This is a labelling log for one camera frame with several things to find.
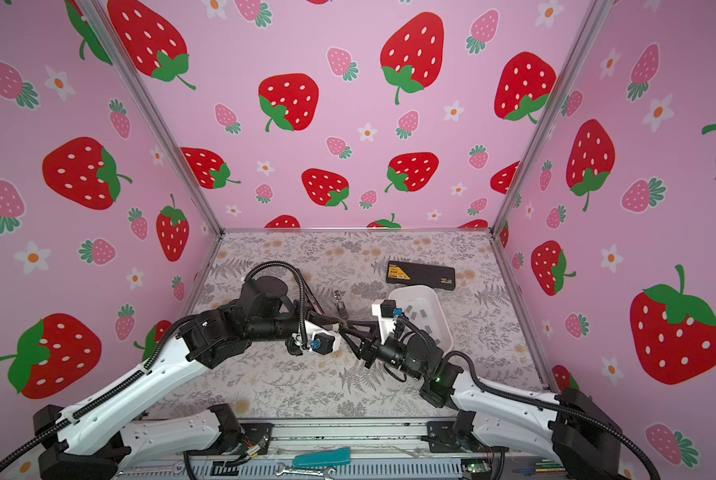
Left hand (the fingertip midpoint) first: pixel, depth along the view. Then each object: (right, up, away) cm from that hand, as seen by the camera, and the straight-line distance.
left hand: (335, 316), depth 65 cm
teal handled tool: (-4, -35, +5) cm, 36 cm away
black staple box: (+27, +7, +42) cm, 51 cm away
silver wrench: (-14, -38, +5) cm, 41 cm away
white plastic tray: (+26, -3, +35) cm, 43 cm away
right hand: (+2, -3, +2) cm, 4 cm away
